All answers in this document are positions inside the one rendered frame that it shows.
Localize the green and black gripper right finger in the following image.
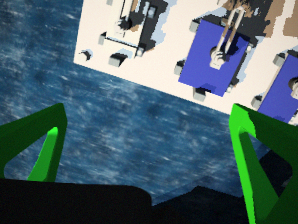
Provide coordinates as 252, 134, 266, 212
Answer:
229, 103, 298, 224

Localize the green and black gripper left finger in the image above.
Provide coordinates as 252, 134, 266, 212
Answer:
0, 103, 68, 182

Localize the white fixture plate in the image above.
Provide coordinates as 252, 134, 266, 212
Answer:
74, 0, 298, 114

